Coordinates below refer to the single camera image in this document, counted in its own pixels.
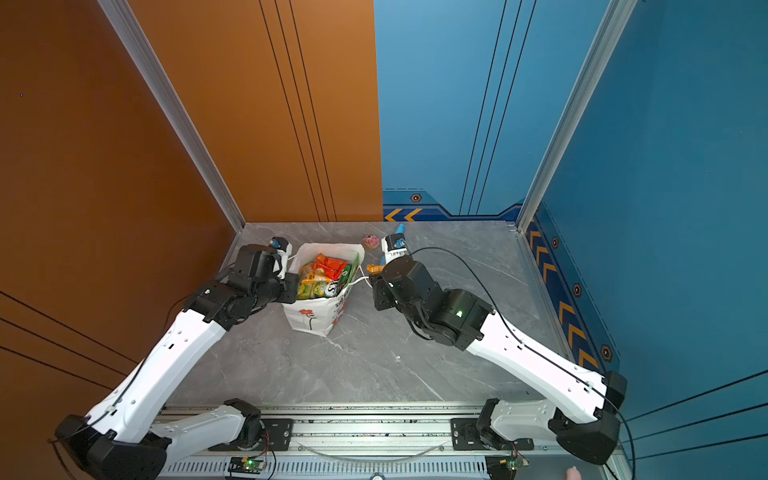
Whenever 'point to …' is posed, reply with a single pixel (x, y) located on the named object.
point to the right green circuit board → (504, 467)
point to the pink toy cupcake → (370, 241)
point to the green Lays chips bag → (348, 272)
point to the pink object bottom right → (573, 474)
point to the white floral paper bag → (318, 316)
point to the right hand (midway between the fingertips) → (373, 276)
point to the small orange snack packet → (375, 269)
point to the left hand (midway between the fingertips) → (296, 277)
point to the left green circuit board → (243, 464)
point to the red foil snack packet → (330, 267)
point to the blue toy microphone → (400, 229)
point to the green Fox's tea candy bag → (310, 288)
